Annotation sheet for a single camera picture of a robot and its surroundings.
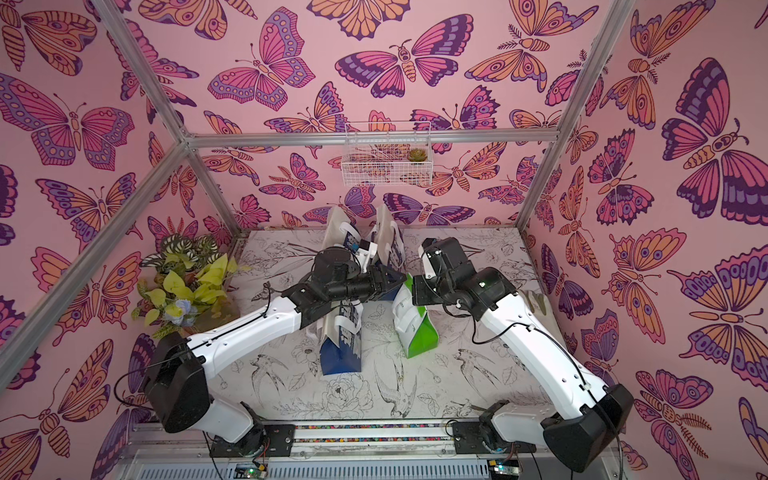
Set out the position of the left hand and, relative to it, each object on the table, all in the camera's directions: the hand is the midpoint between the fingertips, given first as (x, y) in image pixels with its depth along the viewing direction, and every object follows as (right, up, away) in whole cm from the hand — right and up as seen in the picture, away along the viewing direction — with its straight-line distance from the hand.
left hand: (408, 280), depth 72 cm
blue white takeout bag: (-17, -12, +1) cm, 21 cm away
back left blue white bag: (-20, +13, +18) cm, 30 cm away
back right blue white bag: (-5, +10, +18) cm, 21 cm away
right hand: (+2, -1, +1) cm, 3 cm away
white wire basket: (-5, +38, +34) cm, 51 cm away
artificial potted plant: (-56, -3, +5) cm, 56 cm away
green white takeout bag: (+2, -12, +2) cm, 13 cm away
